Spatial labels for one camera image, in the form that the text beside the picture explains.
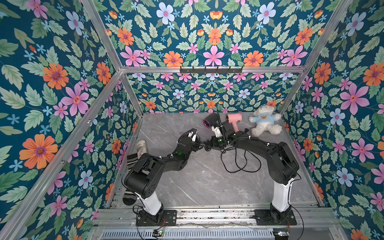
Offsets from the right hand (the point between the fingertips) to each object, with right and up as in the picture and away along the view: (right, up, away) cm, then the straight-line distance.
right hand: (212, 139), depth 94 cm
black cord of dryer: (+19, -18, -5) cm, 27 cm away
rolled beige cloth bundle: (-46, -6, +3) cm, 47 cm away
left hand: (-11, +4, 0) cm, 12 cm away
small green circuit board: (-29, -44, -22) cm, 57 cm away
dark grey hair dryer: (-3, -3, -1) cm, 4 cm away
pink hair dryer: (+17, +14, +18) cm, 29 cm away
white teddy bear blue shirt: (+39, +13, +13) cm, 43 cm away
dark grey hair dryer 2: (+1, +13, +11) cm, 17 cm away
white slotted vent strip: (-11, -43, -23) cm, 50 cm away
